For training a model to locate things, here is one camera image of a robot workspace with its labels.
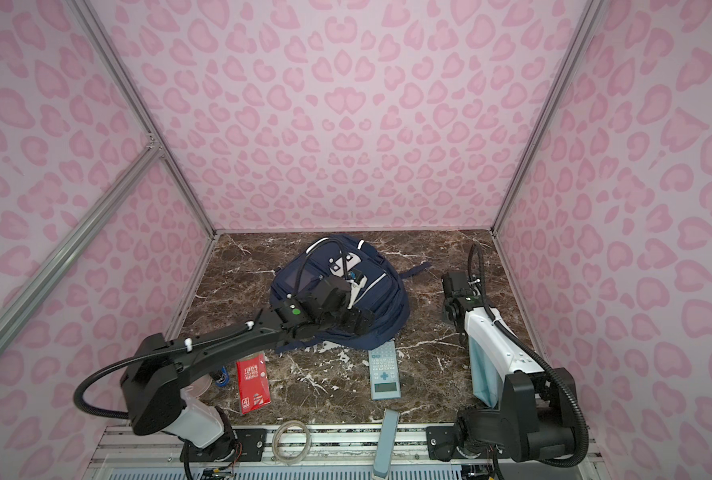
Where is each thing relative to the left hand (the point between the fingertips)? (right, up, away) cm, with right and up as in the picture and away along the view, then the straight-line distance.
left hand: (365, 304), depth 80 cm
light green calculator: (+5, -20, +4) cm, 21 cm away
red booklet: (-32, -22, +3) cm, 39 cm away
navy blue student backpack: (+6, +2, +10) cm, 12 cm away
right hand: (+30, -4, +6) cm, 31 cm away
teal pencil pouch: (+31, -19, -2) cm, 37 cm away
